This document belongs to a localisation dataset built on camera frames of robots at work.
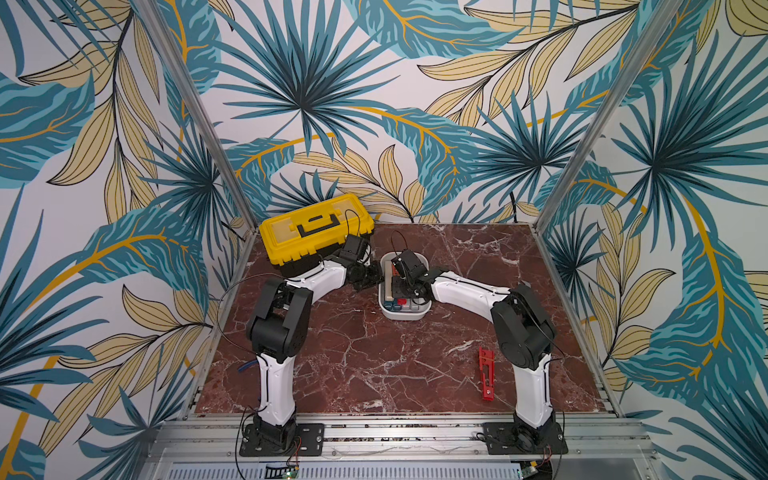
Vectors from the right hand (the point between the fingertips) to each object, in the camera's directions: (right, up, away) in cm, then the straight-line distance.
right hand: (397, 286), depth 97 cm
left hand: (-4, +2, -1) cm, 5 cm away
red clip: (+1, -4, -4) cm, 6 cm away
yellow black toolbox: (-29, +15, -4) cm, 33 cm away
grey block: (+5, -7, -2) cm, 8 cm away
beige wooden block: (-3, +2, -2) cm, 4 cm away
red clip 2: (+25, -22, -11) cm, 36 cm away
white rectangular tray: (0, -7, -2) cm, 7 cm away
